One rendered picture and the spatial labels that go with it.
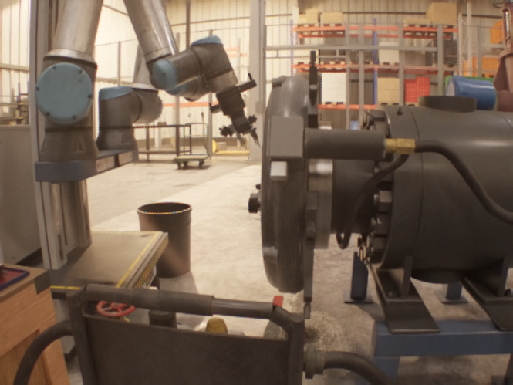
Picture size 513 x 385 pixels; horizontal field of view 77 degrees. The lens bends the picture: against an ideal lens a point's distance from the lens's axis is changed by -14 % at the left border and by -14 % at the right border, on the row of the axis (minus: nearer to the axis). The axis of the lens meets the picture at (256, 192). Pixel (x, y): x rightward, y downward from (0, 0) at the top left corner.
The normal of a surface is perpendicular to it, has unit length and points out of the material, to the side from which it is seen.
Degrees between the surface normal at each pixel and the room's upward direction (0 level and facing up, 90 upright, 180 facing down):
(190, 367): 90
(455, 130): 42
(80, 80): 95
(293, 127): 68
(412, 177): 76
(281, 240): 104
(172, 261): 93
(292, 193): 84
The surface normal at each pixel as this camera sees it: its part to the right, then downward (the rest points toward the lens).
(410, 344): -0.14, 0.18
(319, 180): -0.14, -0.05
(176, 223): 0.65, 0.18
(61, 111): 0.43, 0.24
